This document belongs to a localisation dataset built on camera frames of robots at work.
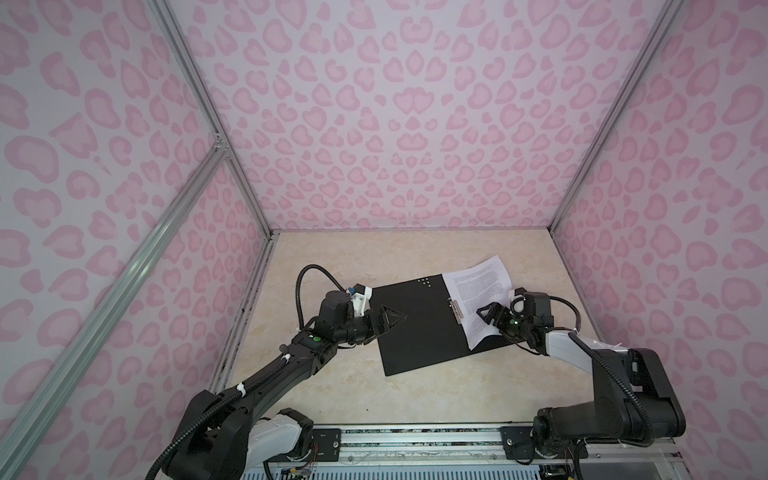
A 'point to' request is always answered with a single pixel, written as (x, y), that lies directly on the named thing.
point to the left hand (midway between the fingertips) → (398, 319)
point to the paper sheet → (474, 286)
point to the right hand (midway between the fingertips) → (487, 315)
